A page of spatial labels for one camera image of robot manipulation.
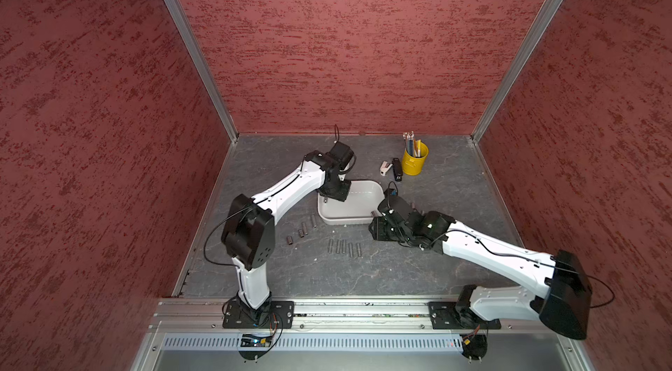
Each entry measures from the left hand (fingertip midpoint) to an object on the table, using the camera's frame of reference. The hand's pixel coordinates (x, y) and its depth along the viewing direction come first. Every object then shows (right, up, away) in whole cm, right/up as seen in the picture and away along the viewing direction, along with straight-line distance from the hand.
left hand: (336, 198), depth 86 cm
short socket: (-16, -15, +2) cm, 22 cm away
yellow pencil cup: (+31, +11, +15) cm, 36 cm away
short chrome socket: (-13, -13, +3) cm, 18 cm away
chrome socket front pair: (+3, -17, +1) cm, 17 cm away
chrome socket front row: (-2, -16, +1) cm, 17 cm away
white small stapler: (+20, +10, +20) cm, 30 cm away
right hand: (+12, -10, -8) cm, 17 cm away
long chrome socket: (-9, -9, +6) cm, 14 cm away
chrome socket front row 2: (+8, -18, +1) cm, 19 cm away
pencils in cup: (+30, +19, +14) cm, 37 cm away
